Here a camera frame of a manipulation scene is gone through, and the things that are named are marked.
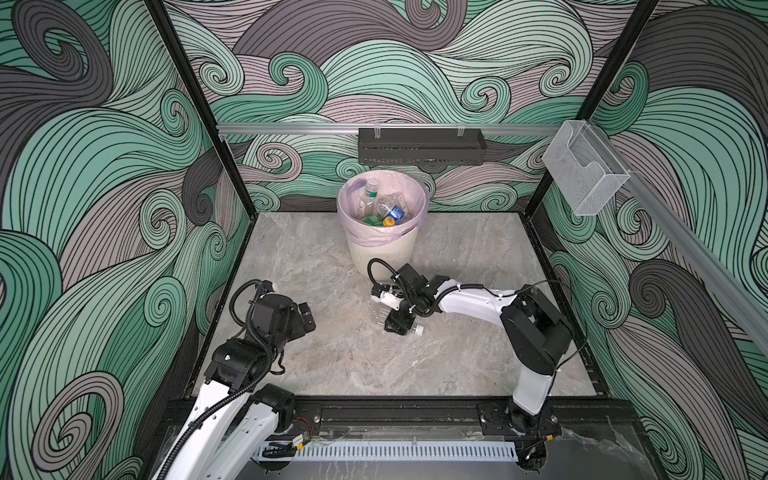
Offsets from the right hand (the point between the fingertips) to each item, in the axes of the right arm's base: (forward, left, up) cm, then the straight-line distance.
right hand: (392, 317), depth 89 cm
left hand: (-6, +25, +16) cm, 30 cm away
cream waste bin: (+4, +2, +25) cm, 25 cm away
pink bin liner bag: (+36, +1, +23) cm, 43 cm away
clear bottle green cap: (+30, +7, +18) cm, 36 cm away
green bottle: (+23, +6, +19) cm, 30 cm away
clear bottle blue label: (+25, -1, +20) cm, 33 cm away
